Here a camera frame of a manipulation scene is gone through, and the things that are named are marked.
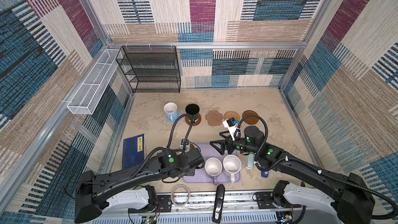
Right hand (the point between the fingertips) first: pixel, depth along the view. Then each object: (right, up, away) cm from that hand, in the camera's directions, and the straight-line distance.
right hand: (216, 140), depth 74 cm
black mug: (-12, +14, +22) cm, 29 cm away
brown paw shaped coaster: (+2, +8, +30) cm, 31 cm away
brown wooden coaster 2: (+25, +7, +29) cm, 39 cm away
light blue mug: (-26, +13, +26) cm, 39 cm away
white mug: (+9, -15, +9) cm, 20 cm away
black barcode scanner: (+1, -25, -2) cm, 25 cm away
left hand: (-12, -12, -1) cm, 17 cm away
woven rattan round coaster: (+13, +10, +31) cm, 35 cm away
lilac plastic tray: (-4, -4, -4) cm, 7 cm away
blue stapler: (+25, -18, +5) cm, 31 cm away
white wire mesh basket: (-75, +19, +17) cm, 79 cm away
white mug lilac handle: (0, -19, 0) cm, 19 cm away
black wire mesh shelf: (-43, +42, +37) cm, 70 cm away
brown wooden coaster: (-10, +6, +26) cm, 29 cm away
